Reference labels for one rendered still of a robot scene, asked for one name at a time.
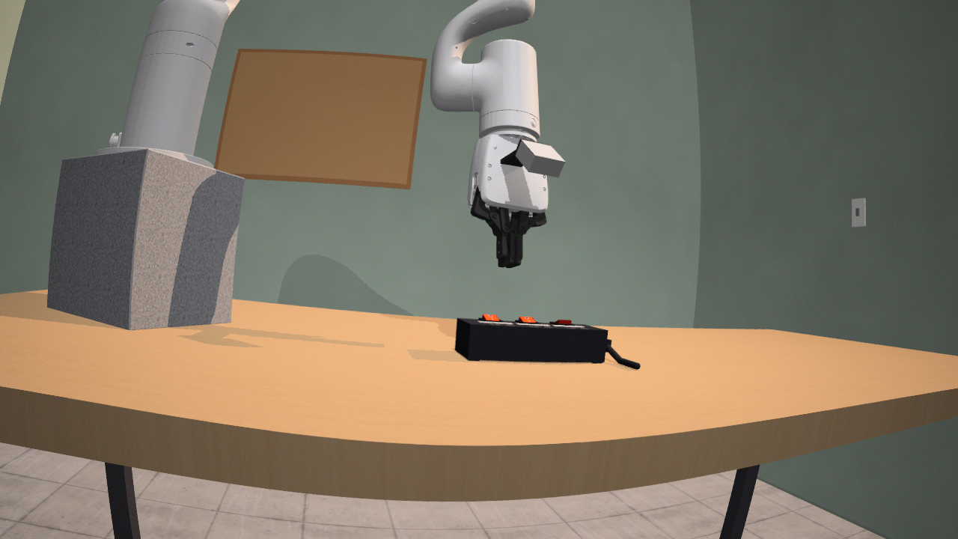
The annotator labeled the black power strip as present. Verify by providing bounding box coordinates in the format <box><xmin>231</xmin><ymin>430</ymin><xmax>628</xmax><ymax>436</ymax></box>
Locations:
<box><xmin>455</xmin><ymin>314</ymin><xmax>638</xmax><ymax>370</ymax></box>

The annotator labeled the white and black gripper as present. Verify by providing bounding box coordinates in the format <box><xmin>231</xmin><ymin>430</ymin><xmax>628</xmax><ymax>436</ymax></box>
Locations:
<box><xmin>468</xmin><ymin>131</ymin><xmax>548</xmax><ymax>268</ymax></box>

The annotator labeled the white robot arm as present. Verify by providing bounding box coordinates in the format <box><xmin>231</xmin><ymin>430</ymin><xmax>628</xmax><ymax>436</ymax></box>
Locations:
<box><xmin>95</xmin><ymin>0</ymin><xmax>565</xmax><ymax>177</ymax></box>

